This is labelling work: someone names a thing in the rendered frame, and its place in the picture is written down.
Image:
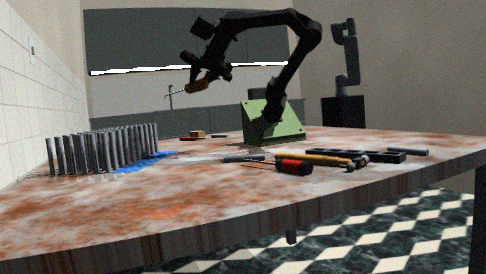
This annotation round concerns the tan cardboard box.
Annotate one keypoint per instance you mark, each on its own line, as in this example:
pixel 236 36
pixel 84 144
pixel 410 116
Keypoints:
pixel 199 134

